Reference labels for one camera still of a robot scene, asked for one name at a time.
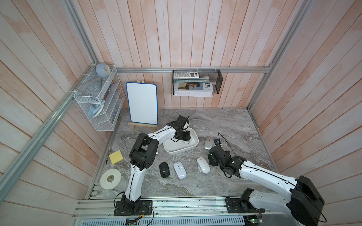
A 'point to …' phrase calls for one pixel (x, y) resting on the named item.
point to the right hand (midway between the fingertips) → (215, 153)
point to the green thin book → (201, 80)
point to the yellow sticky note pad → (116, 157)
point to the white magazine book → (193, 89)
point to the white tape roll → (110, 179)
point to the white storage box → (175, 146)
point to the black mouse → (164, 169)
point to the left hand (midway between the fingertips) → (187, 138)
